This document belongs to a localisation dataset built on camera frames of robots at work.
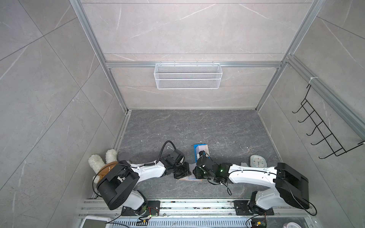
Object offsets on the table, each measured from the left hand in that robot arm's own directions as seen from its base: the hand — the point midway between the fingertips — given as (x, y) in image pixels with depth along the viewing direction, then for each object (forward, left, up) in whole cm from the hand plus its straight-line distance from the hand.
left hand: (194, 172), depth 83 cm
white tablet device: (-23, +49, +2) cm, 54 cm away
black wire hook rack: (-3, -59, +31) cm, 66 cm away
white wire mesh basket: (+60, +3, +27) cm, 66 cm away
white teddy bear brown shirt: (+4, +56, +7) cm, 57 cm away
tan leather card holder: (-2, +3, -2) cm, 4 cm away
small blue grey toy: (+5, -32, -2) cm, 33 cm away
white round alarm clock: (+6, -40, -1) cm, 41 cm away
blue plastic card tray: (+17, -2, +1) cm, 17 cm away
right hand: (-1, 0, +1) cm, 2 cm away
